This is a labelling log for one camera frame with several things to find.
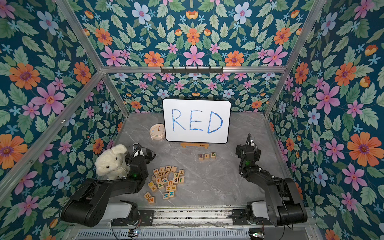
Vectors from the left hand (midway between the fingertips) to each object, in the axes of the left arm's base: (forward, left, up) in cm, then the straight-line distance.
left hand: (139, 150), depth 88 cm
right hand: (-2, -69, -1) cm, 69 cm away
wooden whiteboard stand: (+6, -26, -7) cm, 28 cm away
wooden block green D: (-3, -45, -7) cm, 45 cm away
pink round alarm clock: (+20, -6, -8) cm, 22 cm away
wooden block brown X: (-21, -9, -7) cm, 24 cm away
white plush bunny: (-12, +8, +8) cm, 16 cm away
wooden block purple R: (-4, -37, -8) cm, 38 cm away
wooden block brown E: (-3, -40, -7) cm, 41 cm away
